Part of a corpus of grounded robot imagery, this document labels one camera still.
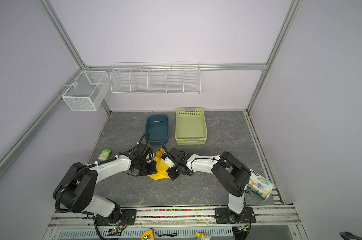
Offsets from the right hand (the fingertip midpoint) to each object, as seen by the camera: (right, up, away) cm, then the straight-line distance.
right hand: (170, 175), depth 88 cm
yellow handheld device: (-8, -20, -19) cm, 29 cm away
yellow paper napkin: (-5, +4, -1) cm, 6 cm away
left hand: (-8, +1, -1) cm, 8 cm away
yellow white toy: (+17, -20, -22) cm, 34 cm away
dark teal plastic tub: (-13, +29, +27) cm, 41 cm away
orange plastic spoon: (-8, +11, +7) cm, 15 cm away
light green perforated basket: (+13, +28, +26) cm, 41 cm away
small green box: (-42, +11, +6) cm, 44 cm away
